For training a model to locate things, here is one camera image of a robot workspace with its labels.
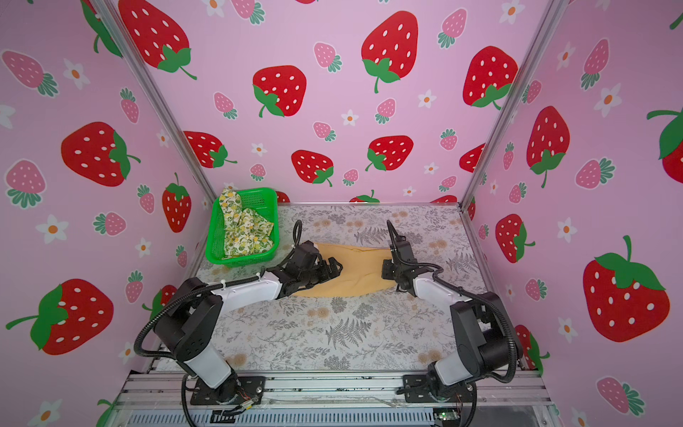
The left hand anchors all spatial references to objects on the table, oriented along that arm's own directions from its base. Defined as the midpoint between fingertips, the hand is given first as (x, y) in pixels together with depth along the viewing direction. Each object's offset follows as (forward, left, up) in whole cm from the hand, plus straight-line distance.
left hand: (337, 271), depth 91 cm
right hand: (+3, -17, -1) cm, 17 cm away
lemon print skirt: (+20, +39, -3) cm, 44 cm away
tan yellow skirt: (+4, -8, -7) cm, 11 cm away
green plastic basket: (+38, +35, -4) cm, 52 cm away
